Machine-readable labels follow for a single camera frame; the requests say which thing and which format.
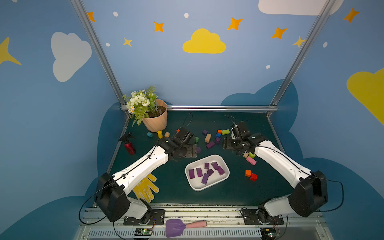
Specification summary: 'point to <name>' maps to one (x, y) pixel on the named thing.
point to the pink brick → (251, 160)
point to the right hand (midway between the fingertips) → (230, 142)
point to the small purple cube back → (205, 132)
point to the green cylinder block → (197, 139)
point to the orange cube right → (248, 173)
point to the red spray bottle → (128, 144)
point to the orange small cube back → (219, 131)
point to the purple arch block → (215, 165)
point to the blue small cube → (218, 135)
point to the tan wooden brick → (207, 138)
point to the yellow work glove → (143, 191)
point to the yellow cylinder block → (160, 134)
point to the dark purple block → (210, 172)
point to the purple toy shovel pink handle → (175, 227)
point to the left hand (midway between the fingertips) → (192, 151)
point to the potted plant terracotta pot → (144, 106)
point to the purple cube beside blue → (217, 140)
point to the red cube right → (254, 177)
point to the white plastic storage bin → (196, 183)
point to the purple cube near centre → (199, 150)
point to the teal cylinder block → (149, 134)
